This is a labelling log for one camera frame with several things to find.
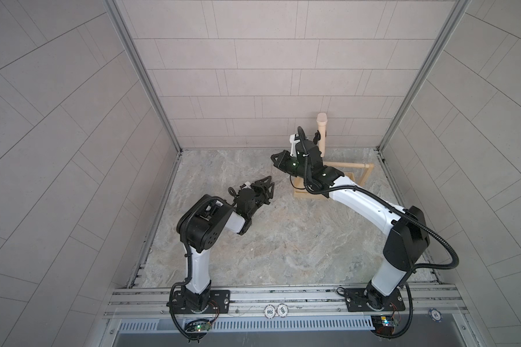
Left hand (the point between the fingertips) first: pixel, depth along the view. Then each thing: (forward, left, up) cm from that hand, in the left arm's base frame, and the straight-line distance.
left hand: (278, 177), depth 90 cm
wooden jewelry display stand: (-2, -33, +3) cm, 33 cm away
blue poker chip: (-46, -50, -11) cm, 69 cm away
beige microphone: (+22, -19, +14) cm, 32 cm away
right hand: (-1, +5, +14) cm, 15 cm away
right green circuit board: (-49, -33, -12) cm, 60 cm away
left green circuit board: (-50, +23, -10) cm, 56 cm away
